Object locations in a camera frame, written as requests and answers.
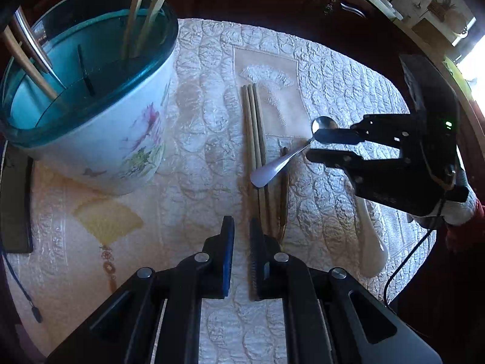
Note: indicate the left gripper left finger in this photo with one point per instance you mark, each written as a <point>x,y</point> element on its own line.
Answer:
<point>155,316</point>

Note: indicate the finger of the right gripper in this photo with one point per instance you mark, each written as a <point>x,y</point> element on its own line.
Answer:
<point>338,136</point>
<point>334,158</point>

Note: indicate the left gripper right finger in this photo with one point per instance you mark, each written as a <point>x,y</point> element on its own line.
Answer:
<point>329,317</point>

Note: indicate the metal spoon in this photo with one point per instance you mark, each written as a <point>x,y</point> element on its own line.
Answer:
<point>264,174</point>

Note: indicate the white ceramic spoon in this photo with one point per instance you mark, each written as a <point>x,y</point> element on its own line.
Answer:
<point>373,251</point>

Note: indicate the wooden chopstick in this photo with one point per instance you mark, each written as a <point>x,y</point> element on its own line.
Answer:
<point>152,12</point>
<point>134,8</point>
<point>262,142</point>
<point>251,153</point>
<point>261,194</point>

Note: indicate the grey kitchen countertop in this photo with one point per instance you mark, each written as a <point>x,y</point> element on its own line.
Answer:
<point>466,52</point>

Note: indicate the right hand white glove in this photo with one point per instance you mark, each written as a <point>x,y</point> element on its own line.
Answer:
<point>454,213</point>

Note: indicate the white embroidered table cloth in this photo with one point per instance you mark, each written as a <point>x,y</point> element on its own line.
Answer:
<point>87,244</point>

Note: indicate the wooden cutting board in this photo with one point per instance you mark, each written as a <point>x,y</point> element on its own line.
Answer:
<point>432,30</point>

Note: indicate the black smartphone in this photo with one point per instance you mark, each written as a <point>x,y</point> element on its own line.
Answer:
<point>15,202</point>

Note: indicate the floral teal utensil holder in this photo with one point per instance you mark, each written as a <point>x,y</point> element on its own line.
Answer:
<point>105,128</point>

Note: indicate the wall utensil basket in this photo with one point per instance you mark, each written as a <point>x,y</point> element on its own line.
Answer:
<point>439,8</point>

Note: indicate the wooden handled utensil in holder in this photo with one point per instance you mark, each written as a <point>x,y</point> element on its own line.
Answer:
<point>18,54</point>

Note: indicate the metal handled utensil in holder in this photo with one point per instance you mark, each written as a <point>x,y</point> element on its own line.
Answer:
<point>33,46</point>

